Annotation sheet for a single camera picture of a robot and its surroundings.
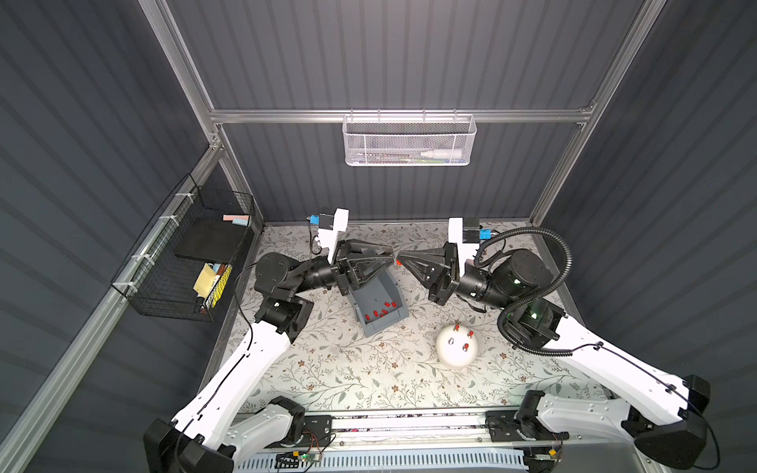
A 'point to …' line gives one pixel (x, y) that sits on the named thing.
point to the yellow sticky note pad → (205, 281)
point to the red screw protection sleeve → (456, 326)
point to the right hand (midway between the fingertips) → (404, 263)
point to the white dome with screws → (456, 348)
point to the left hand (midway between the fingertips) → (389, 268)
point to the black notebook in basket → (209, 237)
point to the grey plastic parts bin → (378, 304)
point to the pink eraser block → (230, 218)
